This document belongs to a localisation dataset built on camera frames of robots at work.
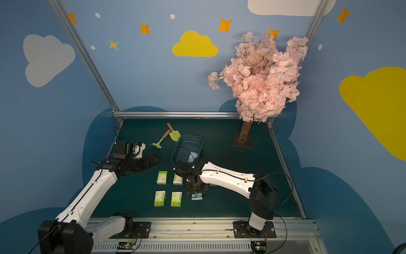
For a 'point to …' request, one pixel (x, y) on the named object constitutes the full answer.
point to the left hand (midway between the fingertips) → (155, 160)
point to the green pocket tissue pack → (162, 177)
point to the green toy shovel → (174, 134)
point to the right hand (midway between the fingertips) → (195, 189)
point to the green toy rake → (158, 144)
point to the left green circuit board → (126, 245)
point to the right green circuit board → (258, 246)
